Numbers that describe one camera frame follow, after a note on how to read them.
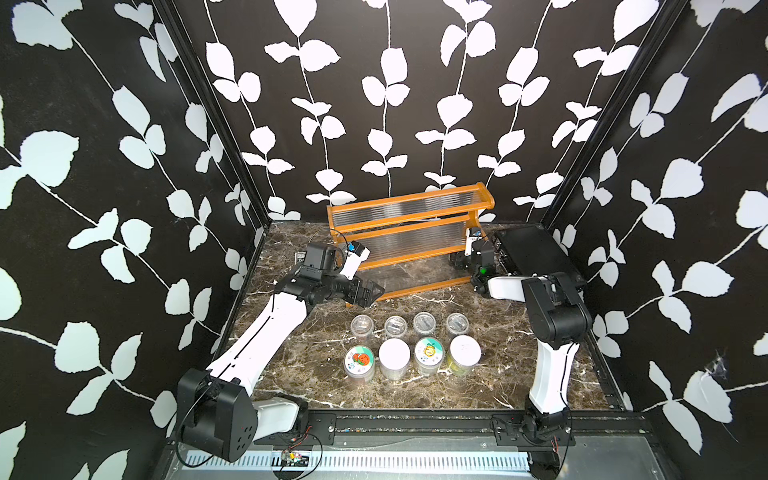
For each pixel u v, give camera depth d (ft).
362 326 2.84
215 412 1.27
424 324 2.86
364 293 2.30
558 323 1.76
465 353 2.57
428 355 2.57
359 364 2.51
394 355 2.56
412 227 3.18
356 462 2.30
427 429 2.47
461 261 3.06
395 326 2.82
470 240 2.97
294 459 2.31
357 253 2.31
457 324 2.87
